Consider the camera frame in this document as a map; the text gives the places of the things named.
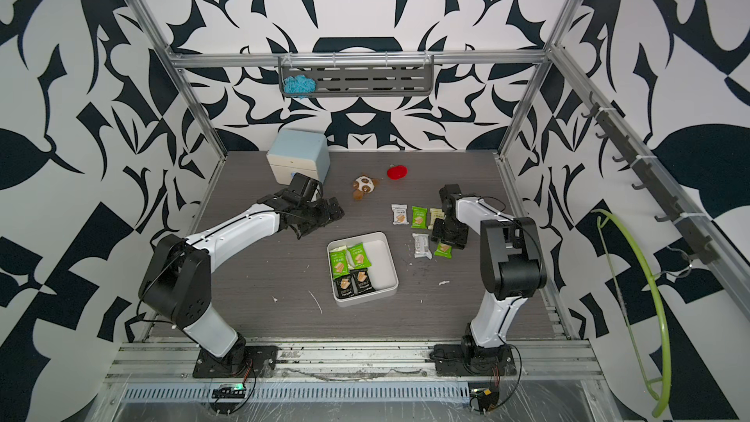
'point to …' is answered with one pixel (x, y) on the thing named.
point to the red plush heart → (396, 172)
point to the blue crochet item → (300, 84)
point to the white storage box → (382, 272)
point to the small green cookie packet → (443, 250)
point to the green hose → (659, 411)
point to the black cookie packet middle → (361, 281)
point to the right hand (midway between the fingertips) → (441, 236)
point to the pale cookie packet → (436, 213)
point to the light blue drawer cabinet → (293, 151)
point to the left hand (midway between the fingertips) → (331, 212)
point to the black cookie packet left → (343, 286)
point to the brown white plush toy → (362, 185)
